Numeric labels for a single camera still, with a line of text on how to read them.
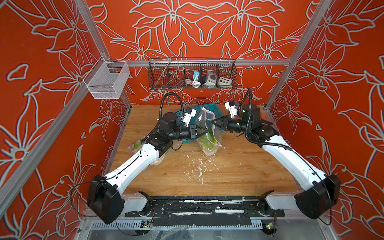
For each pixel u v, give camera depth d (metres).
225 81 0.94
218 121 0.69
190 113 0.64
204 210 0.73
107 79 0.93
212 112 0.73
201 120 0.75
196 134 0.63
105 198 0.39
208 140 0.79
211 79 0.91
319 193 0.38
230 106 0.67
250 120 0.55
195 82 0.85
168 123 0.54
